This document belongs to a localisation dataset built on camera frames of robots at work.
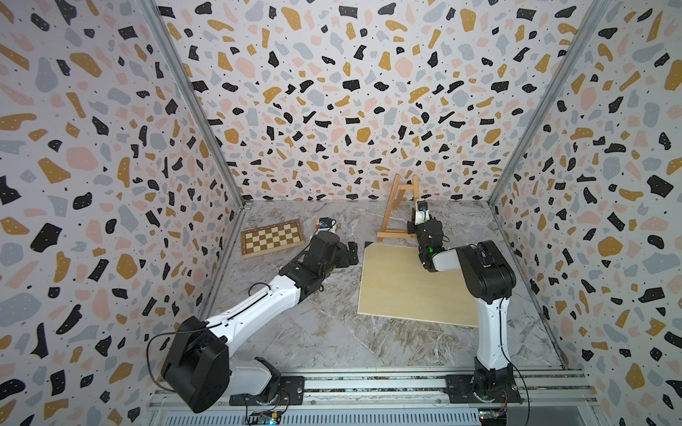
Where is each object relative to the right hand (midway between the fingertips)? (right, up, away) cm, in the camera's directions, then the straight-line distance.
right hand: (418, 207), depth 102 cm
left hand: (-26, -13, -19) cm, 35 cm away
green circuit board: (-48, -58, -31) cm, 82 cm away
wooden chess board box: (-58, -12, +5) cm, 59 cm away
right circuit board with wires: (+13, -58, -30) cm, 67 cm away
